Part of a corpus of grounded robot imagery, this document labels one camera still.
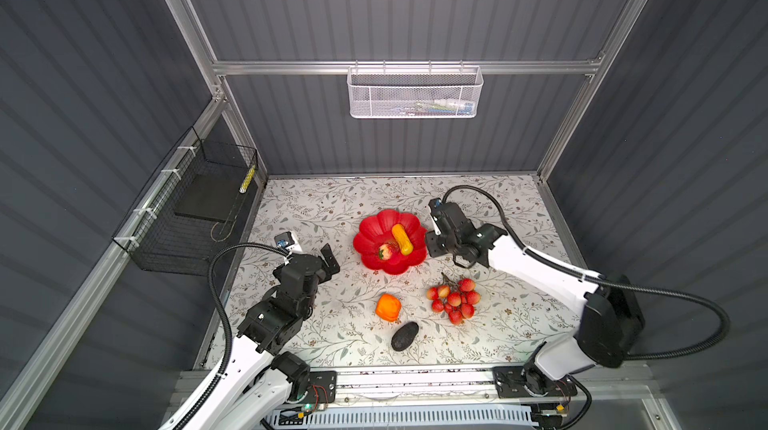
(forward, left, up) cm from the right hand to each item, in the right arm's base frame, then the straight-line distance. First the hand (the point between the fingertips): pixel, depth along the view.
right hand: (434, 239), depth 85 cm
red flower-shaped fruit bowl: (+12, +18, -13) cm, 25 cm away
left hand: (-9, +31, +8) cm, 34 cm away
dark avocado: (-24, +9, -10) cm, 27 cm away
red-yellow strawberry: (+1, +15, -10) cm, 18 cm away
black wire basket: (-10, +64, +16) cm, 67 cm away
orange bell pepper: (-17, +13, -8) cm, 23 cm away
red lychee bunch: (-15, -5, -8) cm, 18 cm away
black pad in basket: (+1, +57, +18) cm, 60 cm away
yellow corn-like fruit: (+6, +9, -10) cm, 15 cm away
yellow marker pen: (+10, +52, +15) cm, 55 cm away
